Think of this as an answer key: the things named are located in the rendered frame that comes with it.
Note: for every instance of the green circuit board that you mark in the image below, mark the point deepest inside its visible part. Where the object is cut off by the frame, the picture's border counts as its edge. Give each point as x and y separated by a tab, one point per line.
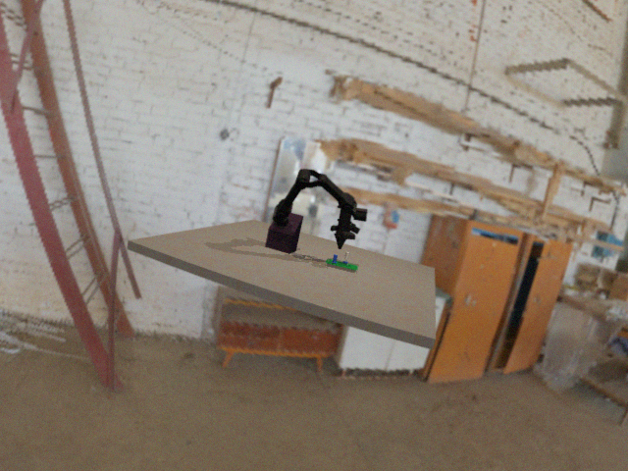
342	264

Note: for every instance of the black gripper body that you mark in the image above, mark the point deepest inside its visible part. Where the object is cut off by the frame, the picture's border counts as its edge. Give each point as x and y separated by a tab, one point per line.
342	227

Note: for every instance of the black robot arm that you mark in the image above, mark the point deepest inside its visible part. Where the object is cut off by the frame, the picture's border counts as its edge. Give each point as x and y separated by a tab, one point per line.
347	203

